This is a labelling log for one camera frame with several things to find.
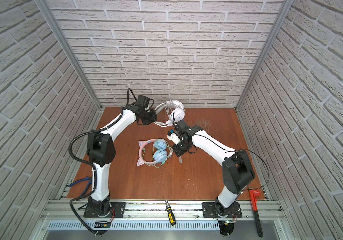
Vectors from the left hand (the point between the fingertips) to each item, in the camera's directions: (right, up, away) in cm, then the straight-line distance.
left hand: (159, 115), depth 95 cm
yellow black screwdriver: (+9, -50, -25) cm, 57 cm away
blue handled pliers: (-38, -37, -12) cm, 55 cm away
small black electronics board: (-26, -55, -22) cm, 65 cm away
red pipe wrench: (+53, -43, -17) cm, 70 cm away
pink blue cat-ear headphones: (+2, -22, -8) cm, 23 cm away
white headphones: (+12, +1, -12) cm, 17 cm away
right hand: (+12, -21, -11) cm, 27 cm away
